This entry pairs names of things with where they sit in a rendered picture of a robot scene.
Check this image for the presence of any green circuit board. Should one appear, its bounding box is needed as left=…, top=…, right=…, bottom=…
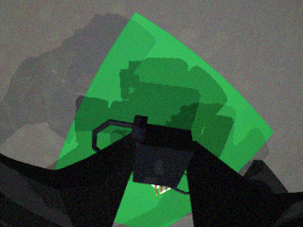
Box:
left=54, top=12, right=273, bottom=227

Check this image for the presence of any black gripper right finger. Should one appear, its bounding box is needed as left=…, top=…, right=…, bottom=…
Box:
left=186, top=141, right=303, bottom=227

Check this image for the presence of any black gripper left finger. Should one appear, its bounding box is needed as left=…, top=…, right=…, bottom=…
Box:
left=0, top=133, right=137, bottom=227

